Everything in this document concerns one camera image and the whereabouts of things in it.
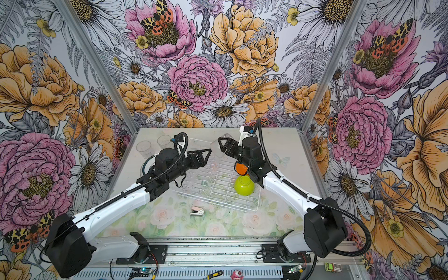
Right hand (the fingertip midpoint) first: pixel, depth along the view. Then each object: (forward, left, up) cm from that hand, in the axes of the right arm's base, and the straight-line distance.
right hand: (222, 146), depth 79 cm
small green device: (-43, -42, -24) cm, 65 cm away
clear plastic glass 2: (+17, +47, -20) cm, 54 cm away
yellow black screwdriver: (-44, +3, -26) cm, 51 cm away
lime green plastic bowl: (-9, -10, -19) cm, 24 cm away
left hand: (-4, +8, -1) cm, 9 cm away
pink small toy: (-45, -5, -21) cm, 50 cm away
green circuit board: (-42, +34, -26) cm, 60 cm away
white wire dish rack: (-3, +5, -24) cm, 24 cm away
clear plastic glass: (-1, +3, 0) cm, 3 cm away
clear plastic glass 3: (+23, +37, -21) cm, 48 cm away
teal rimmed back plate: (+8, +43, -22) cm, 49 cm away
